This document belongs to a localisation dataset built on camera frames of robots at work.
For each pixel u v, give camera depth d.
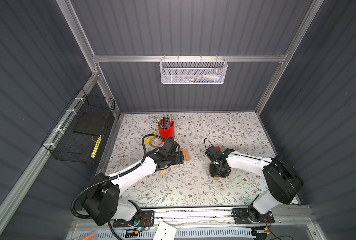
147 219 0.72
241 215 0.73
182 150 0.98
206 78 0.93
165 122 0.98
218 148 0.99
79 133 0.75
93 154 0.66
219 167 0.68
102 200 0.41
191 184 0.85
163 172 0.89
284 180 0.48
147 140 1.02
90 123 0.74
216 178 0.86
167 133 0.98
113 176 0.45
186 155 0.96
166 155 0.65
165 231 0.67
